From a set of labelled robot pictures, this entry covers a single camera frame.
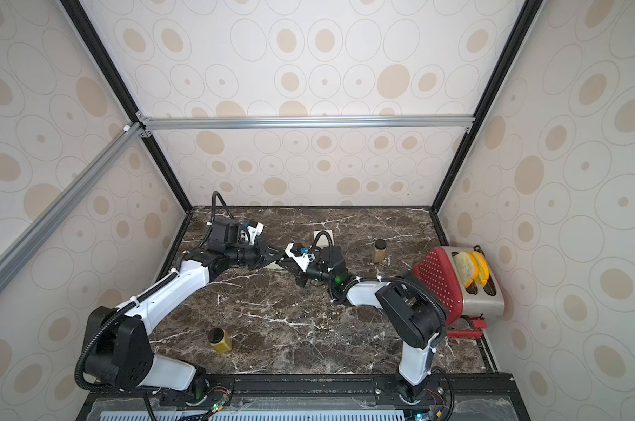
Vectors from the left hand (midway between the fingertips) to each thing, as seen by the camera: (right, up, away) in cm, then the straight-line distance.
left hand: (289, 252), depth 78 cm
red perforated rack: (+46, -6, +4) cm, 46 cm away
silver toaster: (+57, -13, -3) cm, 59 cm away
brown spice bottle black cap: (+31, -1, +17) cm, 35 cm away
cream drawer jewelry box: (-5, -5, +5) cm, 9 cm away
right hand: (-4, -6, +4) cm, 8 cm away
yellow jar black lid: (-19, -25, -3) cm, 32 cm away
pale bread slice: (+53, -4, 0) cm, 53 cm away
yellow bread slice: (+57, -5, -2) cm, 57 cm away
